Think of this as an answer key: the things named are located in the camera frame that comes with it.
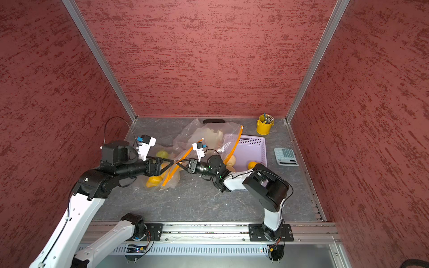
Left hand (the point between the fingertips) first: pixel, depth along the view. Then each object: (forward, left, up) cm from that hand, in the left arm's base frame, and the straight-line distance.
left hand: (166, 166), depth 65 cm
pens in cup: (+38, -51, -11) cm, 64 cm away
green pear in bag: (+19, +11, -21) cm, 30 cm away
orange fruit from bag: (+13, -39, -22) cm, 47 cm away
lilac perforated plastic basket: (+29, -40, -29) cm, 57 cm away
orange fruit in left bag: (+3, +12, -22) cm, 25 cm away
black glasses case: (+49, -17, -24) cm, 57 cm away
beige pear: (+14, -28, -20) cm, 38 cm away
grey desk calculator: (+21, -62, -27) cm, 71 cm away
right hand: (+5, -2, -8) cm, 10 cm away
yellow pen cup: (+41, -51, -23) cm, 69 cm away
